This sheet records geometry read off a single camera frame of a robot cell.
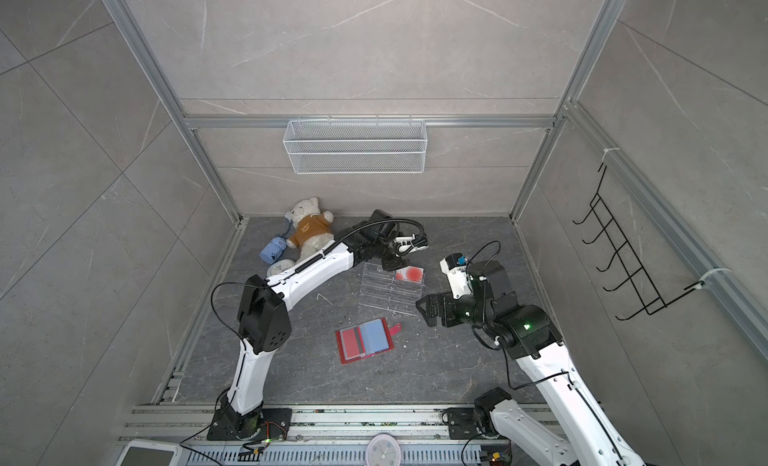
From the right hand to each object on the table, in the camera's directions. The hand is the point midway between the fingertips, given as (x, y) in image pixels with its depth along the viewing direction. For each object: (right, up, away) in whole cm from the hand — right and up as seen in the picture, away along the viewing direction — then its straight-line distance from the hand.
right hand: (434, 298), depth 69 cm
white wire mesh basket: (-22, +47, +33) cm, 61 cm away
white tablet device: (-65, -34, -3) cm, 73 cm away
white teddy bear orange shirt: (-39, +19, +37) cm, 57 cm away
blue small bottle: (-52, +10, +35) cm, 63 cm away
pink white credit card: (-4, +3, +23) cm, 23 cm away
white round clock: (-12, -36, -1) cm, 38 cm away
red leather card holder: (-18, -16, +18) cm, 30 cm away
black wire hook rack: (+42, +2, -11) cm, 43 cm away
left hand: (-5, +13, +19) cm, 23 cm away
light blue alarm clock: (-49, +5, +32) cm, 58 cm away
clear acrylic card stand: (-8, -3, +28) cm, 29 cm away
